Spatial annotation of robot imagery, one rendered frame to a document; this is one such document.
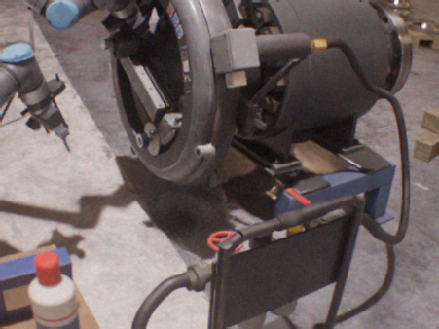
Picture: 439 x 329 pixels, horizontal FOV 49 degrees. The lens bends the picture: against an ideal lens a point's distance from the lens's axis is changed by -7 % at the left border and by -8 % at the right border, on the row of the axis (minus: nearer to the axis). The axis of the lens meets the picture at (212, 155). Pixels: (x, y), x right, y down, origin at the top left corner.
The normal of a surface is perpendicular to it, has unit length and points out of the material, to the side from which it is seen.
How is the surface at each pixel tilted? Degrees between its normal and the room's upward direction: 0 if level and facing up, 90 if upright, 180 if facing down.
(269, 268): 90
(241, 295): 90
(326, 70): 84
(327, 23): 50
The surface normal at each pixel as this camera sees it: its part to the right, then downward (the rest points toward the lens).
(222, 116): 0.50, 0.45
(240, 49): 0.50, 0.02
